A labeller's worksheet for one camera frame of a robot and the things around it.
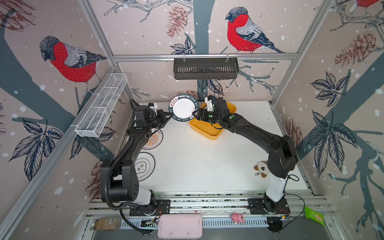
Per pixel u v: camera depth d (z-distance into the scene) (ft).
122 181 1.40
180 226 2.21
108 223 2.16
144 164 2.88
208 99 2.59
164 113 2.78
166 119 2.53
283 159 1.58
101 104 2.58
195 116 2.65
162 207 2.40
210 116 2.43
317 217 2.29
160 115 2.46
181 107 2.85
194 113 2.68
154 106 2.62
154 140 3.25
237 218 2.25
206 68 3.43
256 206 2.39
